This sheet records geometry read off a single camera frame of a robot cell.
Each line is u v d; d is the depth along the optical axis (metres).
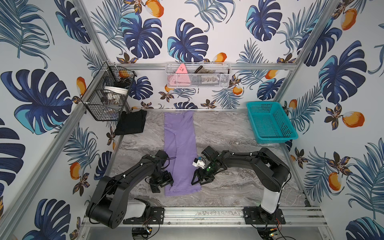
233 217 0.75
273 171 0.49
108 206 0.41
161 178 0.73
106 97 0.88
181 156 0.97
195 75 0.92
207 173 0.78
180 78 0.90
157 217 0.74
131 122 1.13
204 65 0.91
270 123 1.13
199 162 0.84
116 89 0.81
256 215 0.74
